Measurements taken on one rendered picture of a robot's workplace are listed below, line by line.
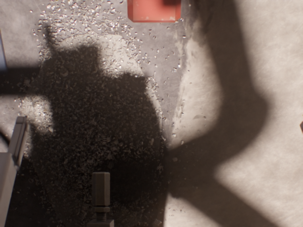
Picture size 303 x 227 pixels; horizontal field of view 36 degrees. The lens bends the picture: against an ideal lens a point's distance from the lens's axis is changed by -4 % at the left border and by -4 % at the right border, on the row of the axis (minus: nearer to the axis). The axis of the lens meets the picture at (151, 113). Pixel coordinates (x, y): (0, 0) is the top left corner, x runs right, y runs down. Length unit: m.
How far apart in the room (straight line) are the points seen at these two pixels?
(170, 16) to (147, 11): 0.01
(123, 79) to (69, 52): 0.10
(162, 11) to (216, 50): 0.60
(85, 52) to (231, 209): 0.49
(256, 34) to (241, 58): 0.05
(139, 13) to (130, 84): 0.63
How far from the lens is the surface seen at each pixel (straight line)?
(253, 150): 0.94
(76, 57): 0.78
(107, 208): 0.60
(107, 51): 0.77
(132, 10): 0.18
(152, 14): 0.18
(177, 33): 0.76
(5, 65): 0.81
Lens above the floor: 0.64
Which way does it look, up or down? 49 degrees down
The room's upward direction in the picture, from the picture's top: 179 degrees clockwise
